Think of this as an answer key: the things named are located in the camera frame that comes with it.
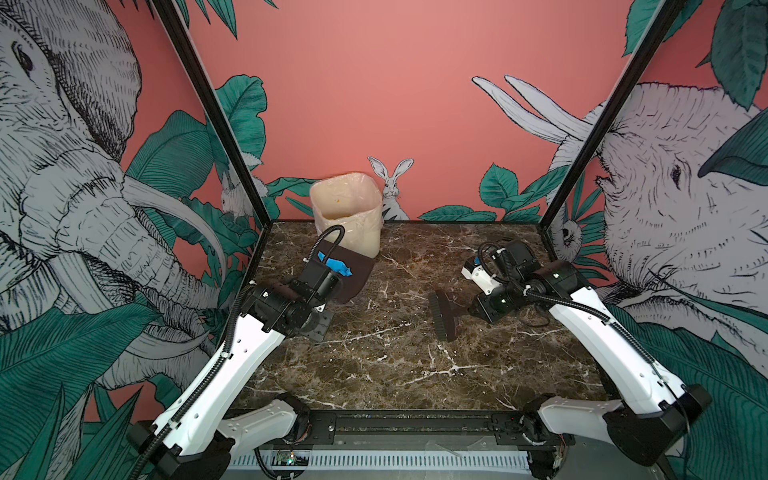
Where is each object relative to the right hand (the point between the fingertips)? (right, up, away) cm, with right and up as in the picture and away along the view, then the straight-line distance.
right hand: (471, 305), depth 71 cm
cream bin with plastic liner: (-33, +31, +34) cm, 57 cm away
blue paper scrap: (-34, +10, +3) cm, 35 cm away
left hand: (-38, -3, -3) cm, 38 cm away
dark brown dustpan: (-28, +10, +5) cm, 30 cm away
